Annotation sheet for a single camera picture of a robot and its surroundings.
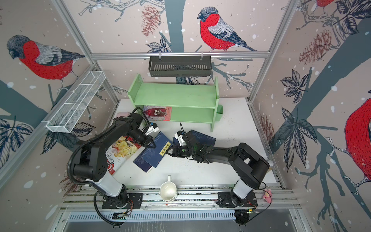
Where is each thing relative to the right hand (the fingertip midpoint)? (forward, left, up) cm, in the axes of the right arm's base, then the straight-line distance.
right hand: (169, 151), depth 82 cm
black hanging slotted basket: (+59, -3, +19) cm, 62 cm away
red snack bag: (0, +30, -3) cm, 31 cm away
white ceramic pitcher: (-19, -1, -8) cm, 20 cm away
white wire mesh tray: (+9, +52, +22) cm, 57 cm away
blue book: (+11, -2, -8) cm, 14 cm away
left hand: (+4, +9, 0) cm, 10 cm away
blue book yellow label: (-2, +9, -3) cm, 9 cm away
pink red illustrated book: (+25, +12, +4) cm, 28 cm away
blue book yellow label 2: (+15, -21, -11) cm, 28 cm away
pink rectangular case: (+33, +43, -7) cm, 55 cm away
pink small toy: (-19, -53, -8) cm, 56 cm away
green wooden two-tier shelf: (+24, -12, +15) cm, 31 cm away
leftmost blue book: (-5, +17, -8) cm, 20 cm away
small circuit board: (-30, +22, -11) cm, 39 cm away
